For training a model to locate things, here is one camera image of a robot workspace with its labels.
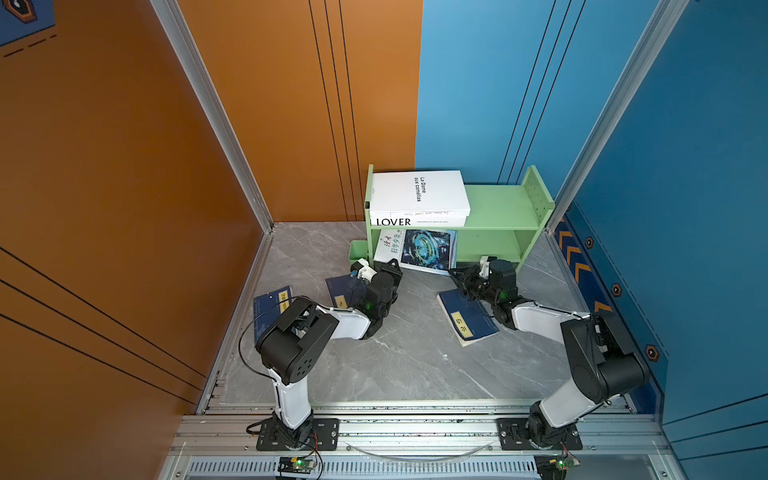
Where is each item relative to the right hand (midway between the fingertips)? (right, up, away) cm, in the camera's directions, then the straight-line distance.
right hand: (445, 271), depth 90 cm
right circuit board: (+23, -45, -20) cm, 54 cm away
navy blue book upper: (-32, -8, +11) cm, 35 cm away
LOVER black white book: (-9, +15, -10) cm, 20 cm away
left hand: (-13, +5, 0) cm, 14 cm away
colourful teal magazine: (-8, +7, +6) cm, 12 cm away
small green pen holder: (-28, +6, +14) cm, 32 cm away
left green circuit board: (-39, -45, -19) cm, 62 cm away
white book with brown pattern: (-9, +22, -9) cm, 26 cm away
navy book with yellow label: (+8, -15, +2) cm, 17 cm away
